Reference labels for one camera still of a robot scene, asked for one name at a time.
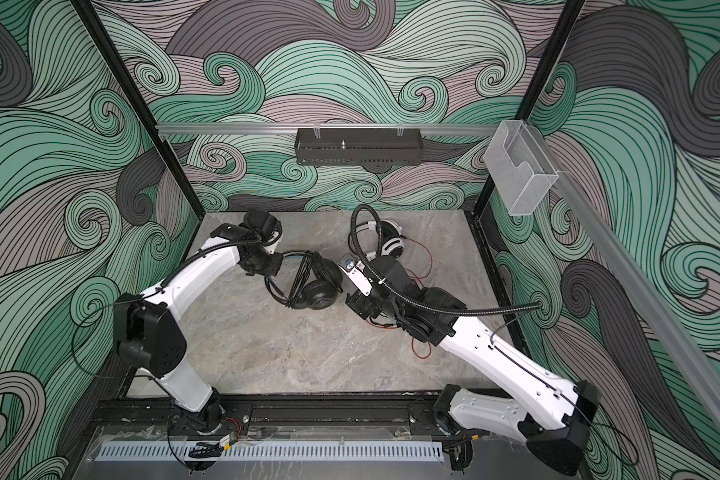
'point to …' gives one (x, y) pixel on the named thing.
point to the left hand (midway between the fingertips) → (273, 265)
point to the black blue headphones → (316, 286)
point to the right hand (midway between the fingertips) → (364, 279)
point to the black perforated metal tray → (359, 146)
